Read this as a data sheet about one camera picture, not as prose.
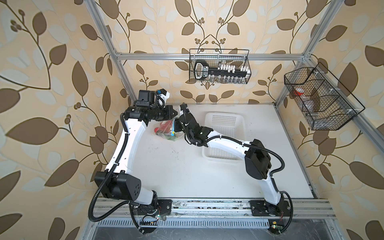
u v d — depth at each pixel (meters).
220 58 0.91
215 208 0.75
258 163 0.52
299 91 0.80
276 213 0.66
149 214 0.72
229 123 1.05
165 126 0.95
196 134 0.65
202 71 0.84
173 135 0.76
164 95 0.67
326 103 0.72
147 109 0.52
